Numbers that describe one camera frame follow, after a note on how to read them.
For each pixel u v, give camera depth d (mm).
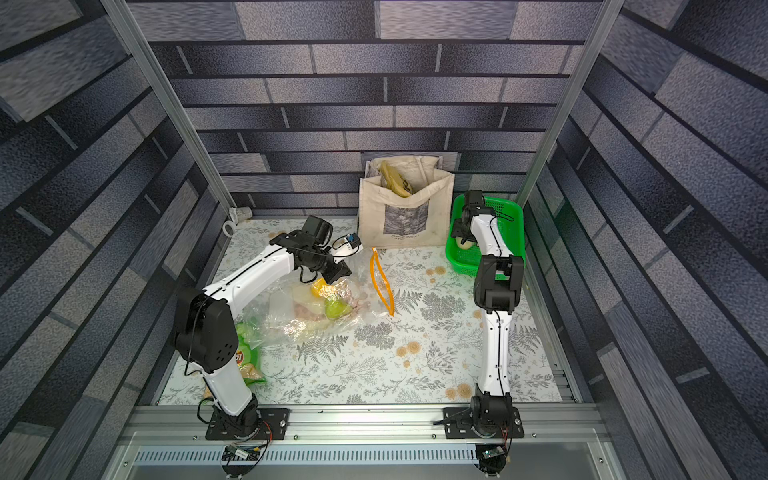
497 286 646
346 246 779
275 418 744
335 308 892
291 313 906
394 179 950
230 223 1190
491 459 714
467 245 1055
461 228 975
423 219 1000
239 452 710
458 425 726
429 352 855
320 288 874
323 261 751
